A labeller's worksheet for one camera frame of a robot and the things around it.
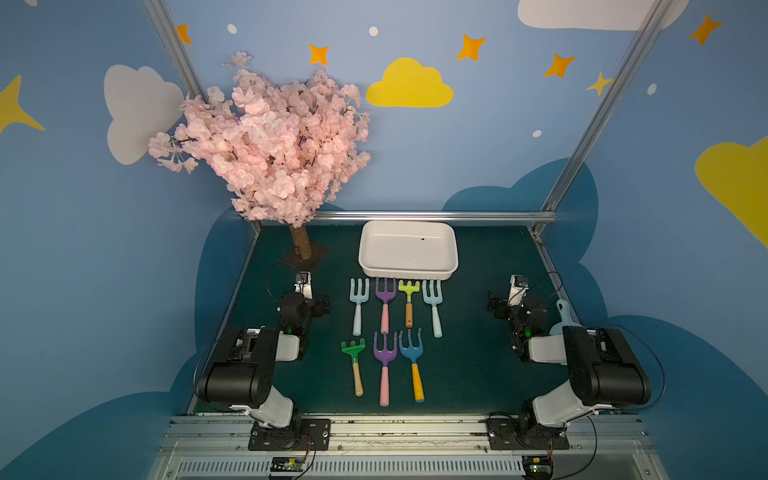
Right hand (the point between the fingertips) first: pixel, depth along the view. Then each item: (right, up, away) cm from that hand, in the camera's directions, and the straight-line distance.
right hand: (508, 289), depth 95 cm
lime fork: (-31, -1, +9) cm, 33 cm away
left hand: (-64, +1, -1) cm, 64 cm away
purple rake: (-40, -19, -8) cm, 45 cm away
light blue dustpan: (+18, -6, +1) cm, 19 cm away
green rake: (-50, -18, -7) cm, 53 cm away
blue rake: (-31, -19, -7) cm, 37 cm away
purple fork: (-40, -4, +6) cm, 40 cm away
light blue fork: (-49, -4, +6) cm, 50 cm away
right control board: (-2, -42, -22) cm, 47 cm away
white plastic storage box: (-31, +13, +18) cm, 38 cm away
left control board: (-64, -41, -23) cm, 79 cm away
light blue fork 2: (-23, -5, +6) cm, 24 cm away
